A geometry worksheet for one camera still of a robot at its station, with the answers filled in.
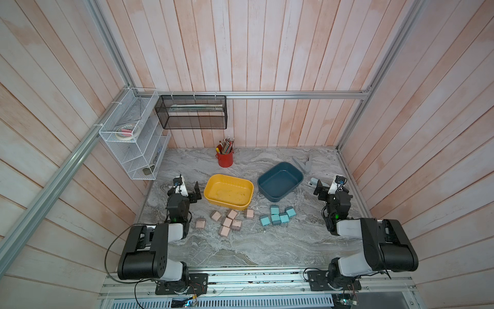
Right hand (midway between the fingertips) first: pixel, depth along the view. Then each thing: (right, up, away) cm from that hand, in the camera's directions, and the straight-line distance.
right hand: (328, 180), depth 91 cm
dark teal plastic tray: (-22, -2, +14) cm, 26 cm away
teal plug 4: (-19, -15, 0) cm, 24 cm away
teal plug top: (-26, -14, +2) cm, 30 cm away
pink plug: (-62, -20, -3) cm, 65 cm away
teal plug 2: (-26, -18, -3) cm, 32 cm away
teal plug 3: (-22, -17, -2) cm, 28 cm away
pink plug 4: (-38, -16, 0) cm, 42 cm away
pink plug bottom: (-50, -23, -6) cm, 55 cm away
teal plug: (-31, -19, -3) cm, 36 cm away
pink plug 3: (-47, -16, -1) cm, 49 cm away
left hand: (-68, -2, 0) cm, 68 cm away
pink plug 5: (-49, -19, -3) cm, 53 cm away
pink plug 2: (-54, -17, -1) cm, 57 cm away
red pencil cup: (-52, +14, +13) cm, 55 cm away
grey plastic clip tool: (-3, +7, +19) cm, 21 cm away
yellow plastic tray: (-49, -7, +9) cm, 50 cm away
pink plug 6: (-45, -20, -5) cm, 49 cm away
